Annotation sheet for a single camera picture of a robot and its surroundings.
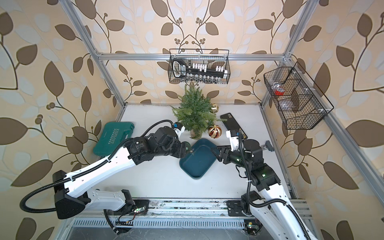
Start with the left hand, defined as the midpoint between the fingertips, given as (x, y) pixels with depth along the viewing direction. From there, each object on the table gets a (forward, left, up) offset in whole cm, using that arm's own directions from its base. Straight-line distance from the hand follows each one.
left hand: (186, 146), depth 70 cm
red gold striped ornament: (+9, -14, 0) cm, 17 cm away
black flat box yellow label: (+30, -31, -22) cm, 48 cm away
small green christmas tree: (+18, -4, +3) cm, 19 cm away
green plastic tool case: (+19, +50, -20) cm, 57 cm away
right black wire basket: (+19, -57, +11) cm, 61 cm away
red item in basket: (+29, -50, +10) cm, 59 cm away
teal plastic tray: (+3, -7, -23) cm, 24 cm away
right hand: (-1, -13, -1) cm, 13 cm away
